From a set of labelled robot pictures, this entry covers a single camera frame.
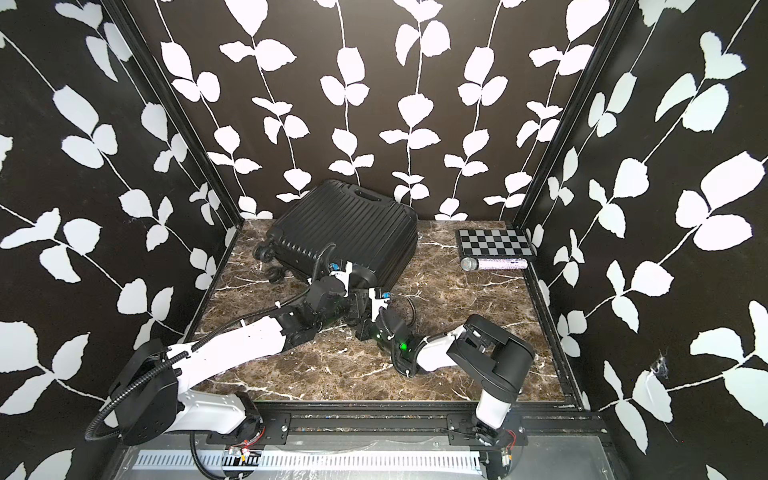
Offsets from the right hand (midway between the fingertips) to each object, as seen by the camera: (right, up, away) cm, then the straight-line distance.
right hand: (348, 312), depth 84 cm
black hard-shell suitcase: (-2, +27, +7) cm, 28 cm away
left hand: (+6, +7, -3) cm, 10 cm away
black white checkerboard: (+52, +21, +28) cm, 63 cm away
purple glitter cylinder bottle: (+41, +13, +19) cm, 47 cm away
